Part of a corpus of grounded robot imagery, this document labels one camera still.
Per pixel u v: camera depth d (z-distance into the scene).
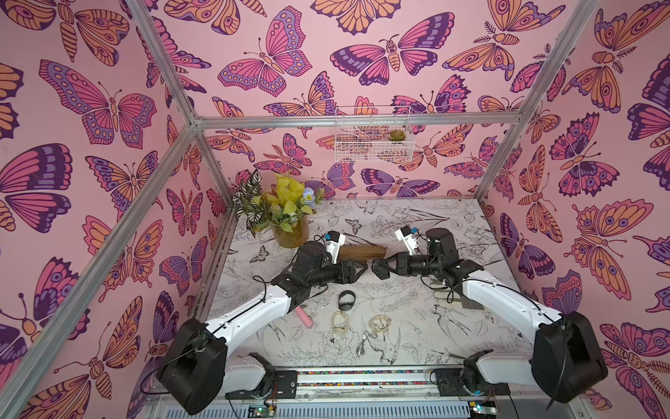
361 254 1.09
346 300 0.90
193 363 0.41
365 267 0.76
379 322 0.85
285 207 0.88
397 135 0.93
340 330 0.82
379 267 0.78
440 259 0.65
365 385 0.75
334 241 0.72
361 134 0.99
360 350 0.80
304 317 0.86
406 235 0.75
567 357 0.41
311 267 0.64
